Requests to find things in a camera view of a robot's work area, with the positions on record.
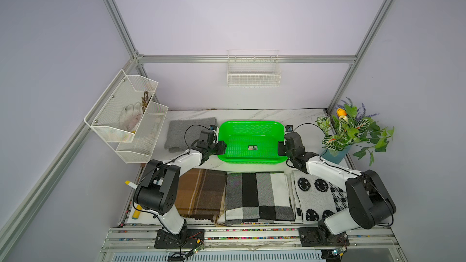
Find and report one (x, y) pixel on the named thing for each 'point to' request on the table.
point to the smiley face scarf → (314, 199)
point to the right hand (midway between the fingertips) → (283, 144)
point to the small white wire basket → (253, 68)
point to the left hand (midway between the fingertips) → (223, 146)
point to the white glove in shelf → (130, 117)
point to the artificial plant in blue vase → (352, 126)
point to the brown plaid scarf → (201, 194)
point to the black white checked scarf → (258, 197)
